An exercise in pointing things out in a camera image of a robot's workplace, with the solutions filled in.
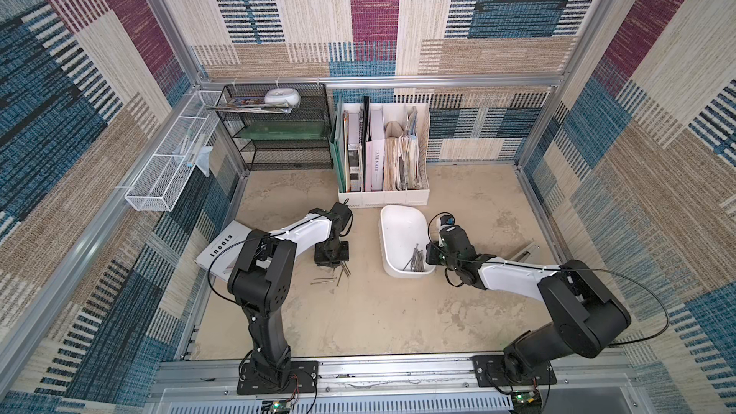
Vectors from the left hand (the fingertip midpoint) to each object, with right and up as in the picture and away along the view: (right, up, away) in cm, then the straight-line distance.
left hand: (337, 265), depth 94 cm
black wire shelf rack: (-18, +40, -5) cm, 45 cm away
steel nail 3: (-7, -4, -5) cm, 10 cm away
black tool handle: (+61, +4, -1) cm, 61 cm away
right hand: (+29, +7, -1) cm, 30 cm away
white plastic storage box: (+22, +10, +1) cm, 24 cm away
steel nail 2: (-3, -3, -3) cm, 5 cm away
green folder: (+1, +38, -8) cm, 39 cm away
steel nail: (+26, +1, -1) cm, 26 cm away
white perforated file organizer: (+16, +37, +5) cm, 40 cm away
